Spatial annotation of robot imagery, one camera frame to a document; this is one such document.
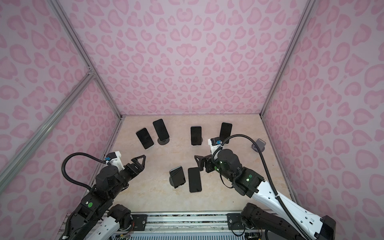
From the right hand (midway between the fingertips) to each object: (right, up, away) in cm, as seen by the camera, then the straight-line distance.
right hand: (202, 154), depth 69 cm
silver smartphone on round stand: (-26, +11, +28) cm, 40 cm away
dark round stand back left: (-26, +2, +34) cm, 43 cm away
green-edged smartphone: (+17, +10, +30) cm, 36 cm away
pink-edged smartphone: (-4, -20, +16) cm, 26 cm away
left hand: (-29, -2, +2) cm, 29 cm away
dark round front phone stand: (-17, -19, +18) cm, 31 cm away
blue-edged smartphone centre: (-3, +7, +29) cm, 30 cm away
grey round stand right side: (+39, +1, +28) cm, 48 cm away
